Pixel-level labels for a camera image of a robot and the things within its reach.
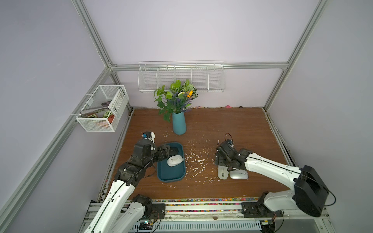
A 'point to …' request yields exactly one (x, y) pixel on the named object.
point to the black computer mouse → (173, 151)
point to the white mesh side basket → (104, 109)
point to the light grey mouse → (223, 173)
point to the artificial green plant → (175, 100)
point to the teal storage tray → (173, 169)
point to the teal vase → (179, 123)
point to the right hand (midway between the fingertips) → (220, 159)
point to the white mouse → (174, 160)
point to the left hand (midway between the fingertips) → (164, 149)
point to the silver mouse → (239, 174)
